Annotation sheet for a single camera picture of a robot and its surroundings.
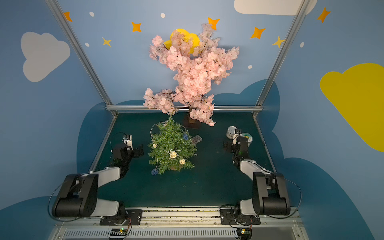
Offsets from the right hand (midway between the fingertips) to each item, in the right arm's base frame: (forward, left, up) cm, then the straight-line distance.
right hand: (235, 138), depth 93 cm
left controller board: (-52, +61, -14) cm, 82 cm away
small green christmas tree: (-20, +36, +16) cm, 44 cm away
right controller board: (-48, -2, -14) cm, 51 cm away
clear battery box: (+4, +25, -9) cm, 27 cm away
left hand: (-7, +63, -1) cm, 64 cm away
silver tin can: (+10, +1, -7) cm, 12 cm away
